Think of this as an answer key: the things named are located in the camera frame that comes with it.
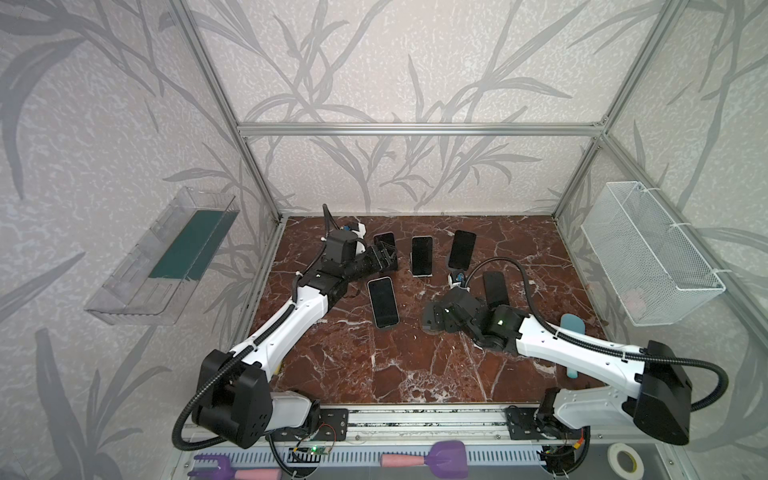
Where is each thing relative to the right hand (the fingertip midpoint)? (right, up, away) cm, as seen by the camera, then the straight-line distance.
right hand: (448, 299), depth 81 cm
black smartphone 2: (+7, +14, +15) cm, 22 cm away
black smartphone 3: (+19, +1, +19) cm, 27 cm away
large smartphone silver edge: (-18, -2, +5) cm, 19 cm away
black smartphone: (-17, +17, +15) cm, 29 cm away
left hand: (-15, +15, -2) cm, 21 cm away
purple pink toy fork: (-53, -37, -14) cm, 66 cm away
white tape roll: (+37, -35, -12) cm, 52 cm away
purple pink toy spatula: (-2, -35, -13) cm, 38 cm away
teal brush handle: (+41, -10, +11) cm, 44 cm away
